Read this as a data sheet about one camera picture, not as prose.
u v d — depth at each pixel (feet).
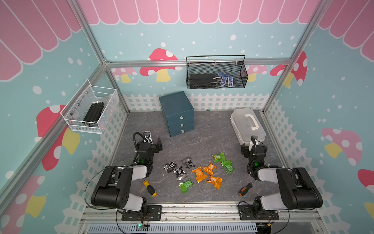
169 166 2.93
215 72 3.06
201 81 2.90
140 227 2.39
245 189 2.63
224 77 2.79
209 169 2.91
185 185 2.71
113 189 1.49
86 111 2.34
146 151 2.28
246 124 3.13
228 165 2.94
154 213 2.44
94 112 2.32
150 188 2.67
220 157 3.04
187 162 3.00
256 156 2.28
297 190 1.47
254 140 2.40
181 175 2.86
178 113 2.98
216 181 2.73
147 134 2.59
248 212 2.43
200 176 2.80
